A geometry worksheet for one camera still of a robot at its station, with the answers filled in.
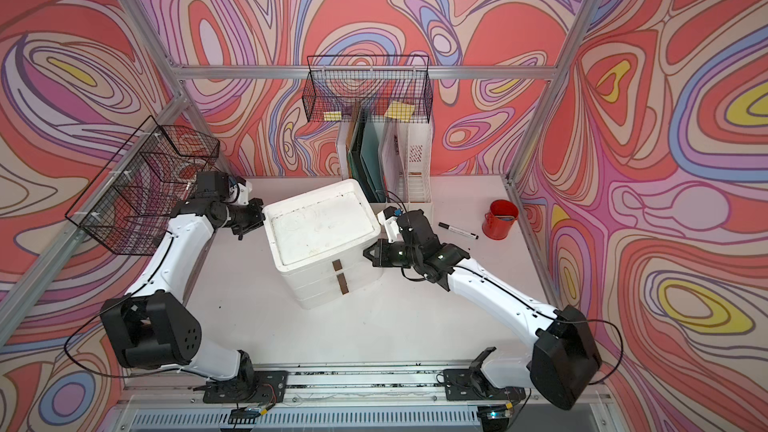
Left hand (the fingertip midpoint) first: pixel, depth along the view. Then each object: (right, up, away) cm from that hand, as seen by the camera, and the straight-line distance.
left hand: (273, 215), depth 84 cm
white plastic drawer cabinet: (+15, -6, -10) cm, 19 cm away
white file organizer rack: (+34, +18, +18) cm, 43 cm away
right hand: (+27, -11, -8) cm, 30 cm away
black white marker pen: (+57, -6, +17) cm, 60 cm away
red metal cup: (+69, -3, +13) cm, 70 cm away
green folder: (+26, +16, +5) cm, 31 cm away
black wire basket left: (-31, +3, -12) cm, 33 cm away
